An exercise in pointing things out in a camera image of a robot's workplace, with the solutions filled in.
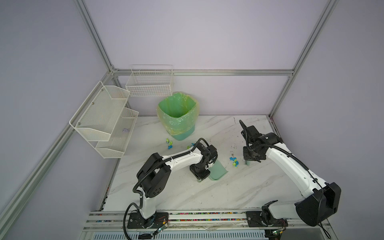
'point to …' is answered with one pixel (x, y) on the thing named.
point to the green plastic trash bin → (178, 113)
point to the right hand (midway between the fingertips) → (248, 155)
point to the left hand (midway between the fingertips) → (198, 178)
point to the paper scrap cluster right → (235, 163)
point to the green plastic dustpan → (217, 170)
